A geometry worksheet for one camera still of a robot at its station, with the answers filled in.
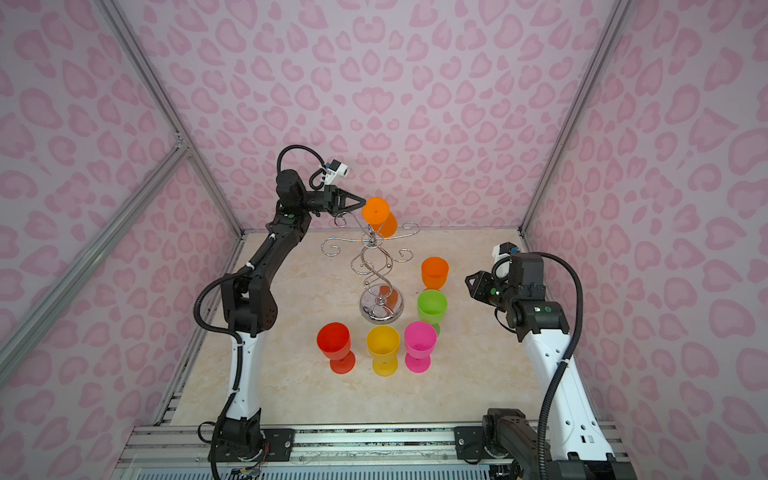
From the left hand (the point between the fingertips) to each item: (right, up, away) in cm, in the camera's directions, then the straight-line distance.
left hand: (364, 202), depth 78 cm
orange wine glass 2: (+20, -19, +10) cm, 29 cm away
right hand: (+27, -19, -4) cm, 33 cm away
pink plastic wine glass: (+15, -36, +1) cm, 39 cm away
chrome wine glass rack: (+4, -29, +19) cm, 35 cm away
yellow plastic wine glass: (+5, -37, +2) cm, 38 cm away
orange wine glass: (+3, -2, +2) cm, 4 cm away
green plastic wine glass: (+19, -29, +9) cm, 36 cm away
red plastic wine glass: (-8, -37, 0) cm, 37 cm away
